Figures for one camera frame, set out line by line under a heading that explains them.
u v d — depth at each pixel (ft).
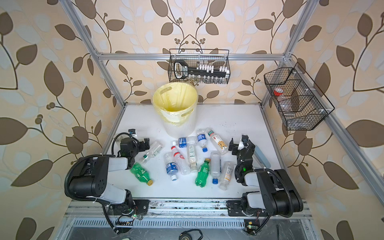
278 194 1.39
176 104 3.45
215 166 2.93
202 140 3.16
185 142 3.07
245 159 2.15
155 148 3.01
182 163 2.77
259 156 2.86
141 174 2.64
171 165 2.71
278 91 2.64
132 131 2.76
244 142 2.42
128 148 2.43
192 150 2.92
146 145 2.90
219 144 2.99
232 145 2.70
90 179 1.49
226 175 2.63
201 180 2.70
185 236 2.14
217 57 2.99
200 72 2.76
